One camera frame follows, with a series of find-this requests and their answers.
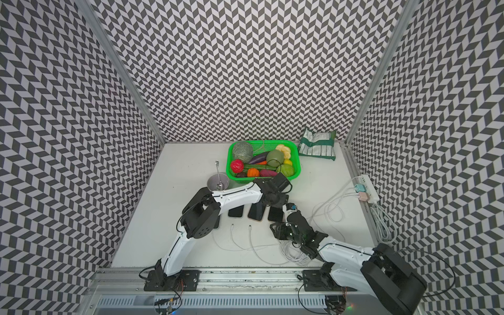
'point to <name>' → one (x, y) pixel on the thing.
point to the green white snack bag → (317, 144)
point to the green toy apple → (275, 158)
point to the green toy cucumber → (260, 167)
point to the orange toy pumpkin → (252, 172)
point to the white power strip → (374, 196)
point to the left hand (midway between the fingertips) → (279, 203)
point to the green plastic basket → (260, 146)
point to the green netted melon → (243, 150)
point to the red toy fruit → (237, 165)
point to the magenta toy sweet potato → (267, 173)
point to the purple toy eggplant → (259, 158)
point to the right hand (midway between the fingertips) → (273, 230)
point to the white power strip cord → (385, 227)
